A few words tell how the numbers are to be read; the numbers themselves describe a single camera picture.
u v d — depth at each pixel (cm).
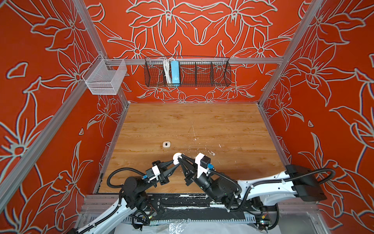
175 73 90
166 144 93
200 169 48
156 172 51
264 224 68
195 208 73
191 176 51
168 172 58
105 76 95
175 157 58
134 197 58
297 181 47
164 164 59
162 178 57
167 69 89
